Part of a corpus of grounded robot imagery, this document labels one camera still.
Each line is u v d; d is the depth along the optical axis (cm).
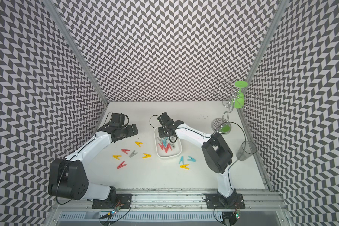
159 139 97
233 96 79
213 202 74
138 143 94
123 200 72
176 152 91
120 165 85
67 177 41
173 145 93
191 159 88
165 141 96
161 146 94
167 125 68
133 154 89
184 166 85
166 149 91
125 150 91
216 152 50
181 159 87
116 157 88
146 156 89
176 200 74
